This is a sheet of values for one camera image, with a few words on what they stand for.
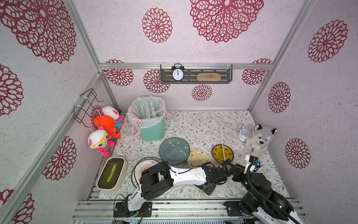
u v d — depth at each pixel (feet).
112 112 3.08
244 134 3.31
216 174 2.09
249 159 2.09
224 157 3.02
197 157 3.02
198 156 3.02
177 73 2.94
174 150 3.18
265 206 1.70
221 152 3.12
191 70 3.10
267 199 1.67
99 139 2.61
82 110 2.46
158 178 1.71
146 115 2.89
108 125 2.83
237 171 2.08
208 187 2.31
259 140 2.74
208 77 2.95
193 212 2.42
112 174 2.66
